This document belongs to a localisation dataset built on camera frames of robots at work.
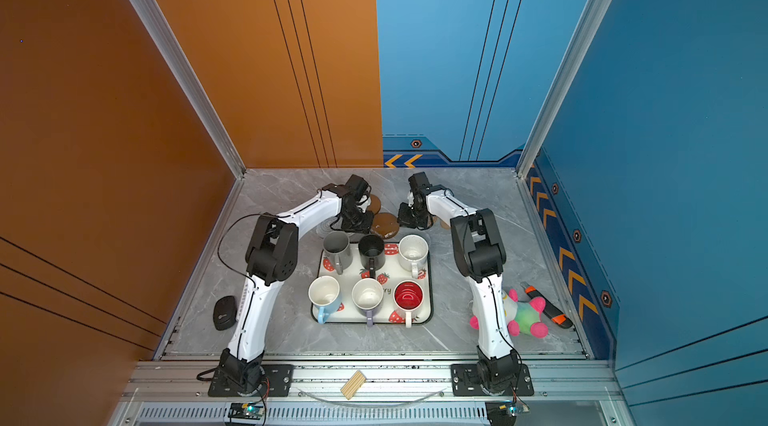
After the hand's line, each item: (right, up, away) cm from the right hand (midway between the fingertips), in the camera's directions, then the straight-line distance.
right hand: (398, 223), depth 104 cm
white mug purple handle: (-9, -19, -17) cm, 28 cm away
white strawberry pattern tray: (-3, -15, -12) cm, 20 cm away
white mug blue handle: (-22, -18, -17) cm, 33 cm away
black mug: (-9, -9, -10) cm, 16 cm away
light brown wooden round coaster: (-8, +6, +5) cm, 12 cm away
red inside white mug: (+3, -19, -18) cm, 27 cm away
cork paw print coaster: (+10, +3, -33) cm, 35 cm away
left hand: (-9, -2, -1) cm, 10 cm away
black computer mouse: (-49, -23, -21) cm, 58 cm away
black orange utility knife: (+43, -23, -20) cm, 52 cm away
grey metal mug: (-19, -7, -12) cm, 24 cm away
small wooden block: (-12, -37, -32) cm, 51 cm away
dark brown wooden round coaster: (-5, -1, 0) cm, 5 cm away
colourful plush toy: (+32, -23, -25) cm, 47 cm away
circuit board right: (+25, -42, -33) cm, 59 cm away
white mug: (+4, -8, -10) cm, 14 cm away
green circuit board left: (-37, -42, -33) cm, 65 cm away
